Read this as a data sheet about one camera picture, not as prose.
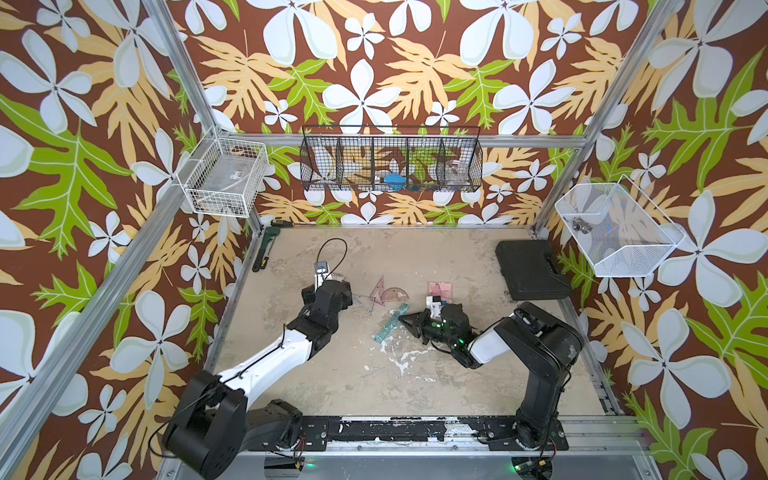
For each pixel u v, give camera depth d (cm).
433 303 89
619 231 81
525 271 108
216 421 41
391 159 99
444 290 102
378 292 101
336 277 105
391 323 91
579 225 85
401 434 75
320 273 72
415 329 82
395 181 93
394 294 101
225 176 86
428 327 82
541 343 49
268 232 118
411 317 88
